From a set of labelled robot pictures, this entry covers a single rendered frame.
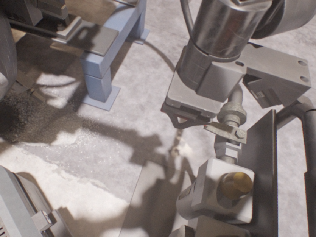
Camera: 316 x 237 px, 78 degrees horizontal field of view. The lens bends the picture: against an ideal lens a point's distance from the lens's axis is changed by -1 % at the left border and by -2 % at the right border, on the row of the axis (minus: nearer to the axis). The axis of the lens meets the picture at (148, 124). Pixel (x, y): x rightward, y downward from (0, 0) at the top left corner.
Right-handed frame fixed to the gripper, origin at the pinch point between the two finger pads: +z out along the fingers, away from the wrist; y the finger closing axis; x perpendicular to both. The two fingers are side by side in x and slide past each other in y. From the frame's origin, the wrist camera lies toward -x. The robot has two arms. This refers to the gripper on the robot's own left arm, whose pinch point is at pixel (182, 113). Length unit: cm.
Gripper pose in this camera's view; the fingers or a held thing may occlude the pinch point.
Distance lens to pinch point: 34.1
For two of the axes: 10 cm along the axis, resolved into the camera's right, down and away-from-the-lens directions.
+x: -9.5, -3.1, 0.6
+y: 3.0, -8.2, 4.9
